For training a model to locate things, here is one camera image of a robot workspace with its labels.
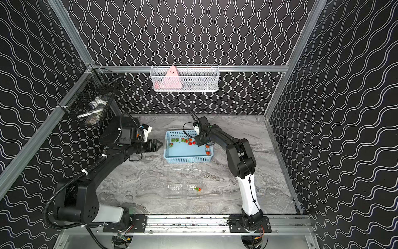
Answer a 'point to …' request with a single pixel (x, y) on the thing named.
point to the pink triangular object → (171, 82)
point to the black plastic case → (111, 133)
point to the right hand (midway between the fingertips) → (200, 140)
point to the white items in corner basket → (96, 107)
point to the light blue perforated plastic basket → (181, 147)
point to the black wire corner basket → (87, 102)
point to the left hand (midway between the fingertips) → (157, 141)
